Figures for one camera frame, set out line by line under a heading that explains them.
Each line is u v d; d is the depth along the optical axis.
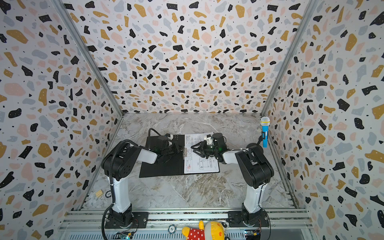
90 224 0.73
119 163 0.53
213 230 0.66
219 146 0.78
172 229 0.72
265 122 0.82
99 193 0.81
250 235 0.72
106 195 0.82
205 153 0.85
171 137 0.96
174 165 0.92
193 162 0.94
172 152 0.92
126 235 0.70
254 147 0.55
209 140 0.92
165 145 0.85
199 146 0.86
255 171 0.50
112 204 0.60
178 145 0.91
